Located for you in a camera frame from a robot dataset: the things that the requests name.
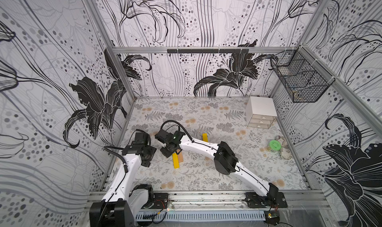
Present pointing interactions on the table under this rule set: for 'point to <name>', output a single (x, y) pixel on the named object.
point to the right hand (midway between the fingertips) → (168, 149)
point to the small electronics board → (272, 217)
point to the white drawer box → (260, 112)
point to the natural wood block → (180, 156)
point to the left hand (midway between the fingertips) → (155, 155)
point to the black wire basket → (305, 77)
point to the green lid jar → (274, 146)
